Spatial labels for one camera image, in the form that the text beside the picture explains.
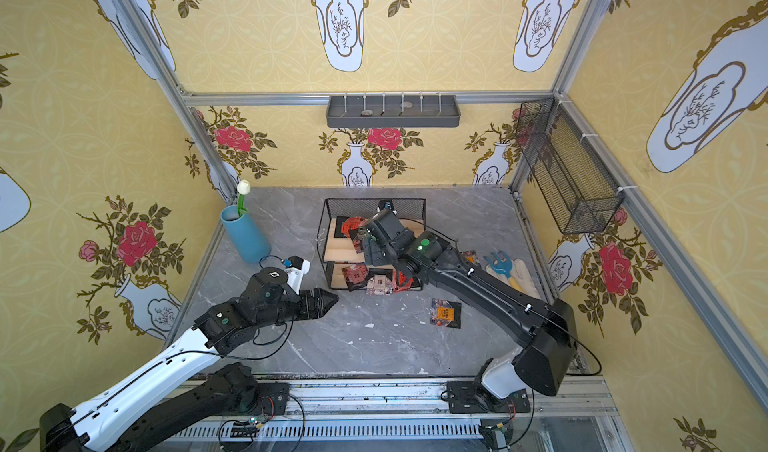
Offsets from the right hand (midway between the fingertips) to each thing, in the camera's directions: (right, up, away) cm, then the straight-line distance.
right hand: (373, 248), depth 77 cm
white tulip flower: (-36, +16, +4) cm, 39 cm away
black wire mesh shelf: (-10, +2, +9) cm, 14 cm away
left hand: (-11, -13, -2) cm, 17 cm away
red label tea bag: (-7, +6, +13) cm, 15 cm away
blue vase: (-39, 0, +16) cm, 42 cm away
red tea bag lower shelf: (+8, -13, +16) cm, 22 cm away
